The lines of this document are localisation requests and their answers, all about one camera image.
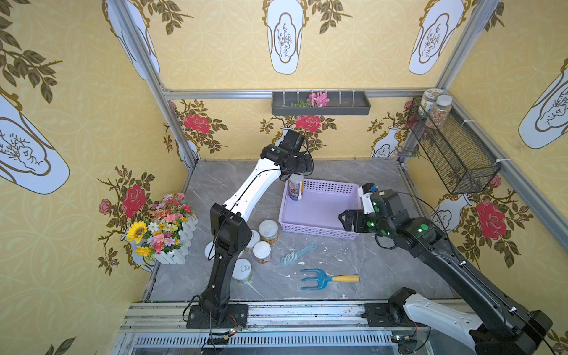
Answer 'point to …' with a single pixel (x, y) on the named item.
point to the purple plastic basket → (317, 211)
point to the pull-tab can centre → (255, 239)
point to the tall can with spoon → (295, 186)
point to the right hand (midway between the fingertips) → (353, 213)
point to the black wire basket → (463, 159)
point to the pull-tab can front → (242, 271)
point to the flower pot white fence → (175, 255)
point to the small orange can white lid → (262, 251)
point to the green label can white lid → (268, 231)
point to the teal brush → (290, 257)
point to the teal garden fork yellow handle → (323, 278)
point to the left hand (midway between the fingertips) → (292, 165)
